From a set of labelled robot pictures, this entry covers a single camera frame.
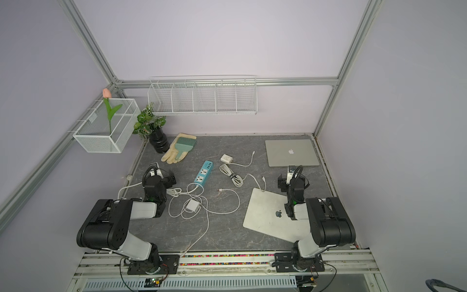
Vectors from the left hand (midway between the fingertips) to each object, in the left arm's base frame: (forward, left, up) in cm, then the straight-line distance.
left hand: (161, 173), depth 92 cm
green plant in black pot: (+19, +4, +16) cm, 25 cm away
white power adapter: (+12, -33, -6) cm, 36 cm away
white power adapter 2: (-15, -16, -8) cm, 23 cm away
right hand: (-5, -67, -2) cm, 67 cm away
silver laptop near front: (-22, -51, -7) cm, 56 cm away
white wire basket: (+2, +16, +27) cm, 32 cm away
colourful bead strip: (-41, -32, -10) cm, 53 cm away
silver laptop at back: (+14, -73, -8) cm, 75 cm away
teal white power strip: (+3, -21, -7) cm, 22 cm away
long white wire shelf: (+36, -23, +22) cm, 47 cm away
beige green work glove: (+24, -3, -9) cm, 26 cm away
